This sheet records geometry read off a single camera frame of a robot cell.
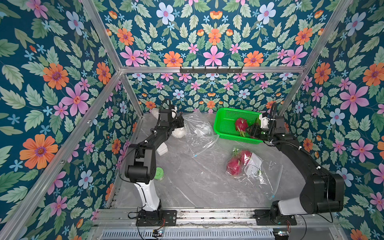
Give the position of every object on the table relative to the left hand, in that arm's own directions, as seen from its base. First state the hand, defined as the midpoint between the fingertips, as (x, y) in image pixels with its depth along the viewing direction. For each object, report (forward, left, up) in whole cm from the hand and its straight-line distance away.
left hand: (184, 117), depth 95 cm
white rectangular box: (-15, +16, -13) cm, 25 cm away
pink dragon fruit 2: (-27, -32, -11) cm, 43 cm away
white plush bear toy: (-5, +5, -9) cm, 11 cm away
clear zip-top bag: (-7, -8, -8) cm, 14 cm away
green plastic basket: (+6, -29, -17) cm, 34 cm away
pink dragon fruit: (-2, -39, -9) cm, 40 cm away
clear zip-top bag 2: (-32, -36, -12) cm, 49 cm away
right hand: (-14, -40, +3) cm, 43 cm away
